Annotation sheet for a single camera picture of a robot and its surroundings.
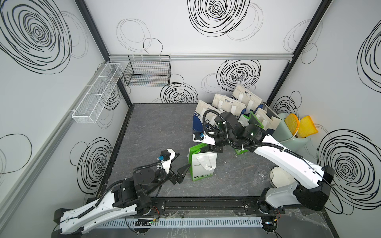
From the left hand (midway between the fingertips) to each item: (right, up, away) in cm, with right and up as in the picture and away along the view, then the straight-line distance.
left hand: (184, 160), depth 64 cm
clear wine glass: (+44, -14, +19) cm, 50 cm away
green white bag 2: (+32, +17, +13) cm, 38 cm away
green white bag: (+8, -3, +4) cm, 10 cm away
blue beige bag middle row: (+25, +26, +25) cm, 45 cm away
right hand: (+8, +8, +3) cm, 12 cm away
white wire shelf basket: (-47, +23, +8) cm, 53 cm away
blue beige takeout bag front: (+41, +18, +18) cm, 49 cm away
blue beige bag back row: (+40, +29, +27) cm, 56 cm away
